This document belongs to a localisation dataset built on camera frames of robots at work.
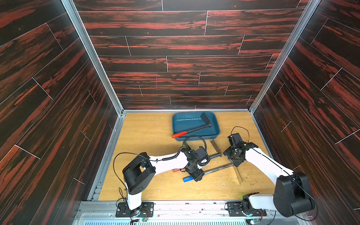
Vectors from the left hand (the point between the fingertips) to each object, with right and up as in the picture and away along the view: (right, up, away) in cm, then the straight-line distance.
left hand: (199, 177), depth 82 cm
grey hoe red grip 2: (+14, +10, +11) cm, 21 cm away
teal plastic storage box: (-9, +33, +31) cm, 47 cm away
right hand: (+21, +11, +7) cm, 25 cm away
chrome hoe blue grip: (+24, -1, 0) cm, 24 cm away
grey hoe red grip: (+9, +36, +26) cm, 45 cm away
